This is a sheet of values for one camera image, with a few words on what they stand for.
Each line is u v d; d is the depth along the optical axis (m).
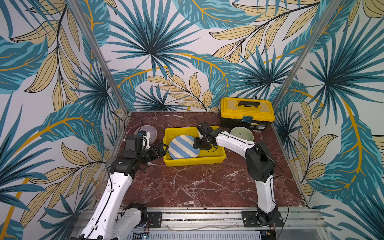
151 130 1.04
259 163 0.53
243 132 1.01
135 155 0.56
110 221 0.40
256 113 0.99
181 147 0.96
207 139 0.71
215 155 0.94
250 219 0.73
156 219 0.73
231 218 0.75
